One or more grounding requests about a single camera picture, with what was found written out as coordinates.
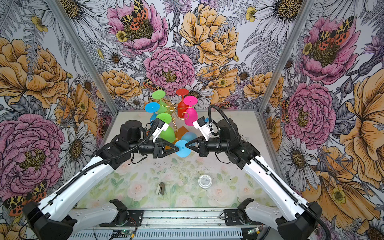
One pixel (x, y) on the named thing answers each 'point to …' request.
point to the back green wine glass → (158, 94)
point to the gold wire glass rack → (173, 107)
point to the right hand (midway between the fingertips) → (188, 150)
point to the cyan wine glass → (152, 107)
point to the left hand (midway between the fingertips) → (176, 153)
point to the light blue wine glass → (184, 151)
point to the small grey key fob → (160, 189)
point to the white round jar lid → (205, 181)
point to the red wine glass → (182, 106)
